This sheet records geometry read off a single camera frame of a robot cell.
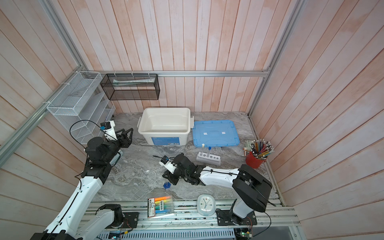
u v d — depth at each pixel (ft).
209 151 3.22
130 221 2.39
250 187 1.46
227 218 2.42
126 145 2.21
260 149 2.89
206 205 2.50
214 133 3.63
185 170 2.09
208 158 3.01
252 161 2.74
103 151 1.88
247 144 3.21
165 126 3.56
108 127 2.02
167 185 2.75
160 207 2.50
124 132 2.45
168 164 2.34
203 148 2.81
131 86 3.40
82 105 2.37
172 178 2.34
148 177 2.91
